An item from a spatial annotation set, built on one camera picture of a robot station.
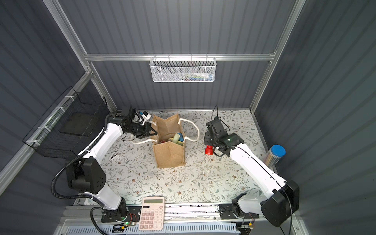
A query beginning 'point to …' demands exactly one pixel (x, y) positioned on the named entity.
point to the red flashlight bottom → (162, 141)
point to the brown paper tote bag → (169, 142)
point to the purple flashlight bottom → (171, 139)
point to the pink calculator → (152, 217)
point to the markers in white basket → (196, 76)
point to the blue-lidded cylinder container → (274, 154)
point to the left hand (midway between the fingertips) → (158, 134)
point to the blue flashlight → (181, 137)
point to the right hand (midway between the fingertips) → (210, 137)
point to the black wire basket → (69, 125)
